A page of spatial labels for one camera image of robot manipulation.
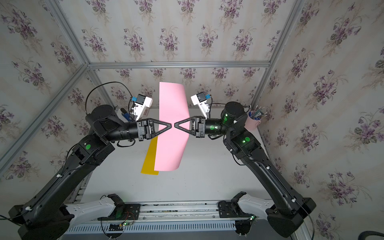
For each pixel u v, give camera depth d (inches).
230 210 28.7
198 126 18.6
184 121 19.3
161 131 19.0
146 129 17.9
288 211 14.6
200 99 18.6
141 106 18.1
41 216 14.0
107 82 17.2
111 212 23.9
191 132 19.3
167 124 19.1
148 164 35.0
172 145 19.3
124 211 27.4
